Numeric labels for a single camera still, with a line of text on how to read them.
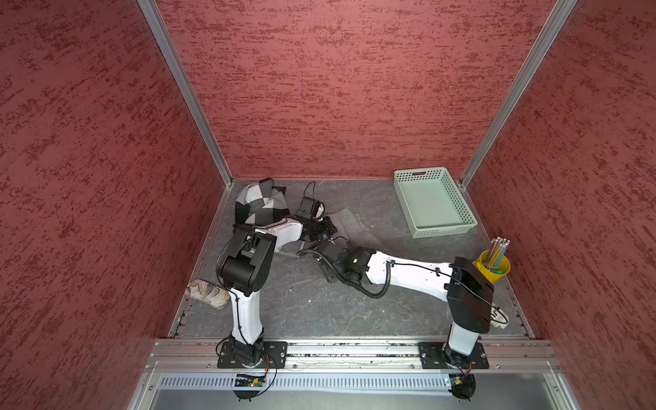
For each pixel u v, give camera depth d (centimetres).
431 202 115
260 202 106
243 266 53
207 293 82
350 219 104
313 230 84
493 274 81
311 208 80
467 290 44
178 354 76
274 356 74
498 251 80
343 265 62
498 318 79
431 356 74
